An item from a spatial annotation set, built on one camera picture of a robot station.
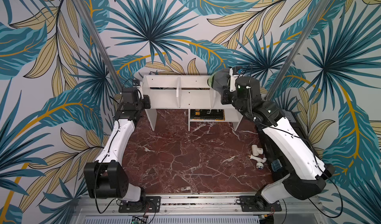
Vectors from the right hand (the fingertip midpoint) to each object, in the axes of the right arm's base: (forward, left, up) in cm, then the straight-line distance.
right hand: (226, 86), depth 65 cm
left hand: (+9, +40, -14) cm, 44 cm away
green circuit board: (-45, +43, -44) cm, 76 cm away
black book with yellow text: (+8, +5, -29) cm, 30 cm away
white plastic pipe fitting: (-12, -24, -41) cm, 49 cm away
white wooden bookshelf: (+15, +13, -17) cm, 27 cm away
